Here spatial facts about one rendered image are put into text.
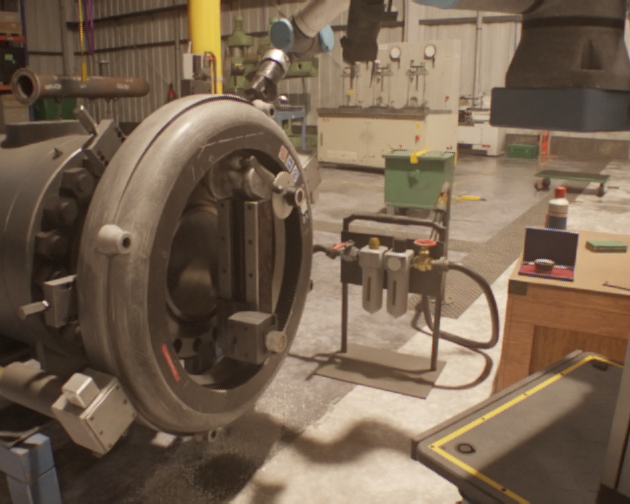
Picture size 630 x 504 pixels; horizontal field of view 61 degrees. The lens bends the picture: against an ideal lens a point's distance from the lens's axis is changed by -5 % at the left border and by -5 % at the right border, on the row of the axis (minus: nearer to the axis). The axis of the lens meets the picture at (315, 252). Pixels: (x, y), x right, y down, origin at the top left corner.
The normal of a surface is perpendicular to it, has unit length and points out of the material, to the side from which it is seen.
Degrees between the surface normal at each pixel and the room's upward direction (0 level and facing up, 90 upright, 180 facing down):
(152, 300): 90
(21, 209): 59
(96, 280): 78
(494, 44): 90
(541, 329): 90
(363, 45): 110
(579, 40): 70
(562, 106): 90
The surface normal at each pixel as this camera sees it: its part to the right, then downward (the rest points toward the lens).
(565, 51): -0.43, -0.11
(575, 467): 0.00, -0.96
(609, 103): 0.60, 0.22
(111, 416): 0.90, 0.11
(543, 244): -0.44, 0.12
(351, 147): -0.68, 0.19
